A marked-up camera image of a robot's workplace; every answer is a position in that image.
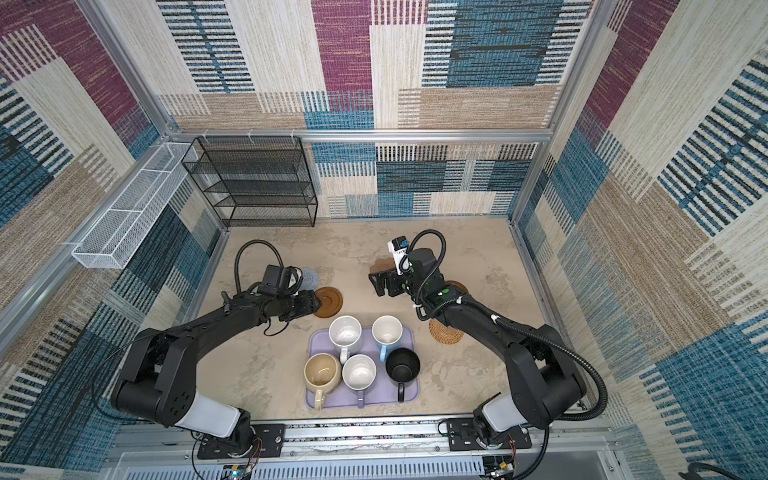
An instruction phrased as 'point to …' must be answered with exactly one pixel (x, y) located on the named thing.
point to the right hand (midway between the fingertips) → (384, 274)
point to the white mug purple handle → (359, 372)
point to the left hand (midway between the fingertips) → (313, 299)
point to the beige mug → (322, 373)
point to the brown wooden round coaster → (331, 302)
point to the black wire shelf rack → (255, 181)
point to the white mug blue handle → (387, 330)
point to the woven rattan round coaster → (445, 334)
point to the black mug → (402, 367)
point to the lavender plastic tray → (382, 391)
